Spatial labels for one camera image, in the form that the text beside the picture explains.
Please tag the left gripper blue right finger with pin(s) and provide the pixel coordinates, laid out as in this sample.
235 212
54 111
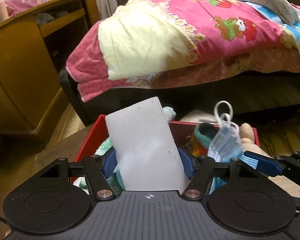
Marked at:
199 171

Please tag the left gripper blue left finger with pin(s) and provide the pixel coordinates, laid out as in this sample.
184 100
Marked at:
98 168

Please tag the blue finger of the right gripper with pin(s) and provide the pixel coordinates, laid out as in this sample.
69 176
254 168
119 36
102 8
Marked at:
279 166

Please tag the wooden tv cabinet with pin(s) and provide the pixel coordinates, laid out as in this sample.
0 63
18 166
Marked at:
34 47

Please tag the red cardboard box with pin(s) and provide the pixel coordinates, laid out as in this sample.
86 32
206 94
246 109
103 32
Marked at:
180 130

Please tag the pink candle cylinder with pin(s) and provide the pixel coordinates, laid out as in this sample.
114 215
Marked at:
3 11

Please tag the mint green towel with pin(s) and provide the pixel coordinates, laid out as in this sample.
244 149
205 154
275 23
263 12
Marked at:
115 180

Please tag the dark bed frame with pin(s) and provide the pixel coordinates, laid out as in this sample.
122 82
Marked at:
247 92

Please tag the white sponge block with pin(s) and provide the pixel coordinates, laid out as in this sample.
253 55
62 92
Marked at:
146 153

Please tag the green orange knit sock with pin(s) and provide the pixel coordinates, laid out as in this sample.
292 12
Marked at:
201 138

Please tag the beige plush toy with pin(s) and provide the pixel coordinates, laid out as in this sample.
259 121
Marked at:
248 141

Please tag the light blue face mask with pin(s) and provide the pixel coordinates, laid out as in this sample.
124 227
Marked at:
226 144

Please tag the pink floral quilt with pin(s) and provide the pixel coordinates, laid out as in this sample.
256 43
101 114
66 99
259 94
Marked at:
173 43

